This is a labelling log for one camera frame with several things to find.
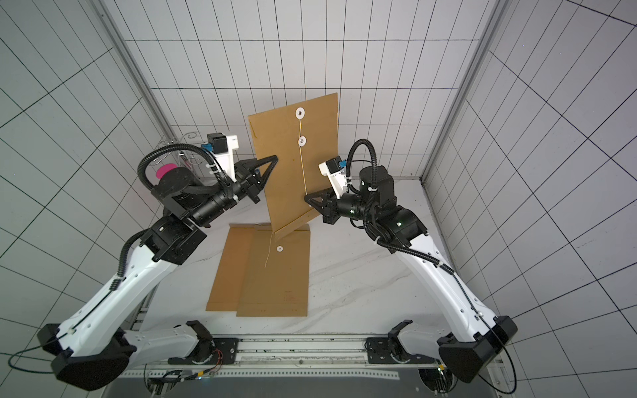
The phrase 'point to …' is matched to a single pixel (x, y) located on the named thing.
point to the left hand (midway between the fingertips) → (276, 165)
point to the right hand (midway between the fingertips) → (308, 193)
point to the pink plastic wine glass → (164, 169)
